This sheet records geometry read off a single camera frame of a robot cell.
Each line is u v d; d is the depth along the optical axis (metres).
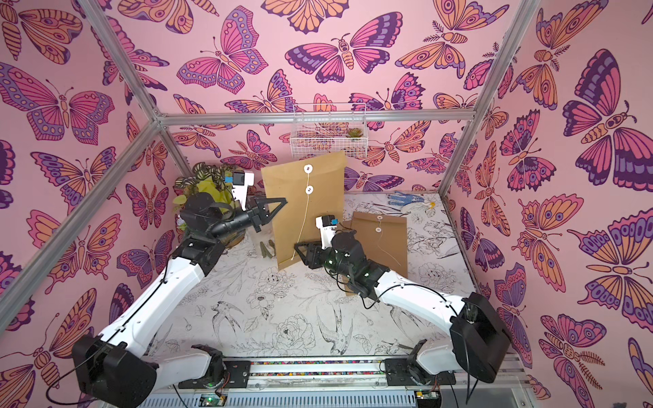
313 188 0.68
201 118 0.94
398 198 1.17
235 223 0.58
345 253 0.57
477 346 0.41
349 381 0.73
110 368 0.38
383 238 1.05
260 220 0.59
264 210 0.61
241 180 0.57
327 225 0.67
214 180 0.93
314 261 0.66
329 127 0.95
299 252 0.72
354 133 0.93
